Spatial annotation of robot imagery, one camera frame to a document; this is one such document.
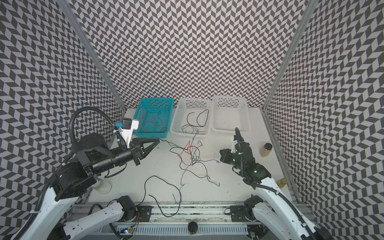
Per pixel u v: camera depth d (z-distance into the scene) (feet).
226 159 2.23
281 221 1.73
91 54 2.82
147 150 1.68
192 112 3.76
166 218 2.40
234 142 2.31
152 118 3.70
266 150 2.86
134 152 1.44
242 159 1.84
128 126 1.48
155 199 2.52
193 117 3.69
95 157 1.28
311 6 2.13
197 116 3.66
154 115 3.79
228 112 3.73
